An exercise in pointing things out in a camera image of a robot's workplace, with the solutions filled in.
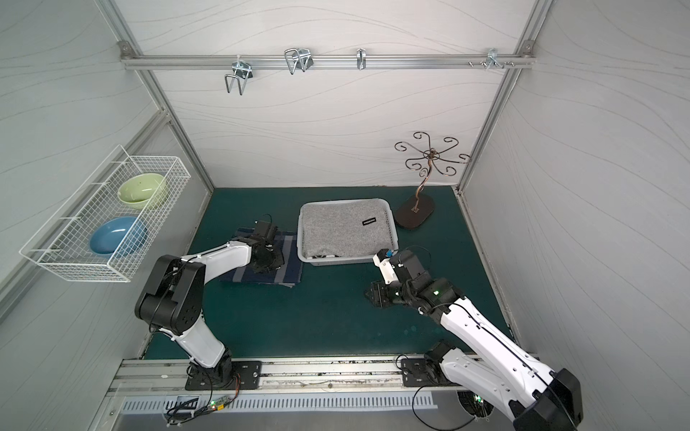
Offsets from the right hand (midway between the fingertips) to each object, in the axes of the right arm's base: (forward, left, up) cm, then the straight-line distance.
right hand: (371, 290), depth 76 cm
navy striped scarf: (+9, +29, -12) cm, 33 cm away
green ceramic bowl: (+17, +65, +22) cm, 71 cm away
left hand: (+14, +32, -12) cm, 37 cm away
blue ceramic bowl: (+3, +64, +19) cm, 67 cm away
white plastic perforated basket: (+21, +9, -1) cm, 23 cm away
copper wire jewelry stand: (+39, -19, -13) cm, 46 cm away
